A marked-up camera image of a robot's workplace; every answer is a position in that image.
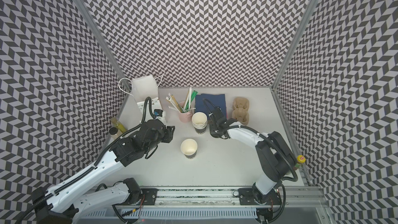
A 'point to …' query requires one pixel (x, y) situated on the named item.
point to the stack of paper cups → (199, 120)
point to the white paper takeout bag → (140, 88)
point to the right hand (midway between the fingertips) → (217, 128)
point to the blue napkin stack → (218, 100)
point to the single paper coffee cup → (189, 148)
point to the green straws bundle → (190, 97)
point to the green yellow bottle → (119, 125)
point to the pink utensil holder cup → (185, 117)
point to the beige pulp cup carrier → (240, 104)
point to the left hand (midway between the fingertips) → (170, 129)
